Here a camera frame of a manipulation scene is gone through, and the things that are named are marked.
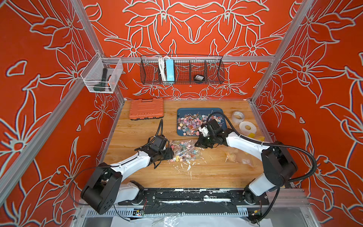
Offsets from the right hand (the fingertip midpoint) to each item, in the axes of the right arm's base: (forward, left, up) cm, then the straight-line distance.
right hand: (194, 142), depth 85 cm
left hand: (-4, +14, -7) cm, 16 cm away
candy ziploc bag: (+5, -40, -1) cm, 40 cm away
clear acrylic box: (+35, +61, +25) cm, 75 cm away
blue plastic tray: (+11, -12, +17) cm, 23 cm away
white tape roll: (+17, -40, -8) cm, 44 cm away
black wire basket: (+46, +8, +22) cm, 52 cm away
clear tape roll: (+27, -35, -8) cm, 45 cm away
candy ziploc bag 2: (-2, +6, -6) cm, 9 cm away
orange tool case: (+30, +36, -2) cm, 47 cm away
